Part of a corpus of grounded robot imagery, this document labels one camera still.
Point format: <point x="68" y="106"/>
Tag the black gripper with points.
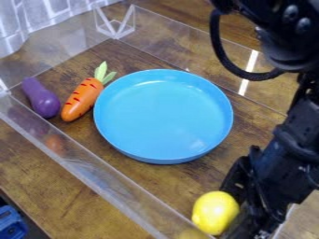
<point x="275" y="177"/>

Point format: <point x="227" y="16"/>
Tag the yellow toy lemon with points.
<point x="215" y="210"/>

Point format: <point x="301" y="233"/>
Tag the blue round tray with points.
<point x="163" y="116"/>

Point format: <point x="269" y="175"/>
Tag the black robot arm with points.
<point x="287" y="28"/>

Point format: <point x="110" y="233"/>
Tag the orange toy carrot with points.
<point x="83" y="97"/>

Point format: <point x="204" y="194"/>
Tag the blue plastic object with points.
<point x="14" y="228"/>

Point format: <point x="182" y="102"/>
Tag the purple toy eggplant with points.
<point x="44" y="101"/>

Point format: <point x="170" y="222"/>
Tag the white checkered curtain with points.
<point x="27" y="16"/>

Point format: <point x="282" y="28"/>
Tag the clear acrylic enclosure wall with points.
<point x="84" y="191"/>

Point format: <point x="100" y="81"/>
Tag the clear acrylic corner bracket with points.
<point x="112" y="28"/>

